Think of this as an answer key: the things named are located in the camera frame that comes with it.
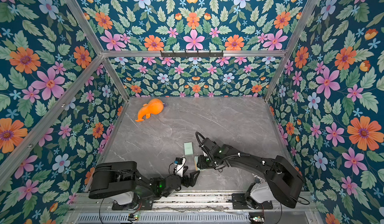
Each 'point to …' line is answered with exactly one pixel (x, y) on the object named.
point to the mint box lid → (196, 159)
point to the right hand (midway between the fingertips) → (202, 163)
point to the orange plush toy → (154, 106)
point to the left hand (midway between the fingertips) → (196, 171)
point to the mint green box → (188, 148)
